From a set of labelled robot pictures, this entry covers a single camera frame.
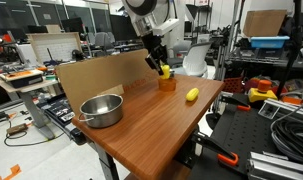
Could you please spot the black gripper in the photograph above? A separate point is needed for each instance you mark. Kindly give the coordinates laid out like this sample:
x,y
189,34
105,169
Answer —
x,y
155,46

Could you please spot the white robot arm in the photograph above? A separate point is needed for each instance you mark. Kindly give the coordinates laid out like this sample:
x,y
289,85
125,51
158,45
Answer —
x,y
147,16

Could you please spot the grey plush mouse toy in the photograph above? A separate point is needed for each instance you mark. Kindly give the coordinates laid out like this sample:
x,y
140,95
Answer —
x,y
173,75

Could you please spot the orange translucent plastic cup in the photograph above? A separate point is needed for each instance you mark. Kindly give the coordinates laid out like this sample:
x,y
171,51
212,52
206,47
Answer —
x,y
167,85

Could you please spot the white office chair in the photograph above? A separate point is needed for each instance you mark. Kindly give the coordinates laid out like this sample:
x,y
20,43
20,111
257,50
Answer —
x,y
195,61

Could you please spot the yellow toy corn cob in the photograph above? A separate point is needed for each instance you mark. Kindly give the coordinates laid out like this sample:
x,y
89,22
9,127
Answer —
x,y
192,94

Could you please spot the black computer monitor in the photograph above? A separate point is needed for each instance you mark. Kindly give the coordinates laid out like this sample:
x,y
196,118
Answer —
x,y
121,30
72,25

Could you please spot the large brown cardboard board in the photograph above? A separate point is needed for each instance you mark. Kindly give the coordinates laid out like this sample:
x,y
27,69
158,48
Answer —
x,y
101,75

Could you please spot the grey office chair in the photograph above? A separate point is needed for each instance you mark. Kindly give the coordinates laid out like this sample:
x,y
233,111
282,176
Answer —
x,y
102,41

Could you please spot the red plastic crate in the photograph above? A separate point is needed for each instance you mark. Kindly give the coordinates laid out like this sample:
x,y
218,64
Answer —
x,y
231,85

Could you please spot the stainless steel pot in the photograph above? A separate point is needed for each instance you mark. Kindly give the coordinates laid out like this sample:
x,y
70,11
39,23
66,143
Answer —
x,y
101,115

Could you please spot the metal shelf rack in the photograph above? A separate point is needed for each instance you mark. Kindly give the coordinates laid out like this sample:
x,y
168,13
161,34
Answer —
x,y
257,61

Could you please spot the white pegboard panel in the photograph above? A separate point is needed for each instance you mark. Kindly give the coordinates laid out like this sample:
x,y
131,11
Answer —
x,y
57,46

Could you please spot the yellow emergency stop button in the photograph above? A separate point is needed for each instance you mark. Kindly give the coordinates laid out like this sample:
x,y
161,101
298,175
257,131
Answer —
x,y
260,95

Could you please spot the black perforated breadboard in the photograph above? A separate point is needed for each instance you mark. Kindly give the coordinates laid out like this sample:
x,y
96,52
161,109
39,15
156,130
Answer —
x,y
244,133

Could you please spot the blue plastic bin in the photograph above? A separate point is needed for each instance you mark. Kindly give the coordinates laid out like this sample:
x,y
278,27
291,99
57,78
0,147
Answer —
x,y
268,42

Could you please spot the brown cardboard box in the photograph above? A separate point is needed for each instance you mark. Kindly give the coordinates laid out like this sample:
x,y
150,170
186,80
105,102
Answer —
x,y
264,23

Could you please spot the black control box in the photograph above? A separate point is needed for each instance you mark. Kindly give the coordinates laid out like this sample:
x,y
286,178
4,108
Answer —
x,y
59,111

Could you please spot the grey metal table leg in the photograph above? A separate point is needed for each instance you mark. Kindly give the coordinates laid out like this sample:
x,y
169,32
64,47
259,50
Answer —
x,y
106,163

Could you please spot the grey side table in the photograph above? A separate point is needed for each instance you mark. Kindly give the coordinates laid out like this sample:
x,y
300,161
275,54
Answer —
x,y
31,106

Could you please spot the silver aluminium extrusion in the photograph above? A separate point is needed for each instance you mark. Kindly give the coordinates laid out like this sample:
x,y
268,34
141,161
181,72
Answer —
x,y
291,110
277,168

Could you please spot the dark box with orange tools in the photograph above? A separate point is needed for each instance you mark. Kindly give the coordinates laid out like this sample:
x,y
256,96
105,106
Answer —
x,y
21,78

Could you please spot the small brown floor device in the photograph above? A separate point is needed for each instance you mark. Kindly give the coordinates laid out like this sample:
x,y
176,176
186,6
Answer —
x,y
16,128

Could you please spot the black camera stand pole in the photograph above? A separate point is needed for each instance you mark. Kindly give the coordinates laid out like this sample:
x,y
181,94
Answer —
x,y
292,46

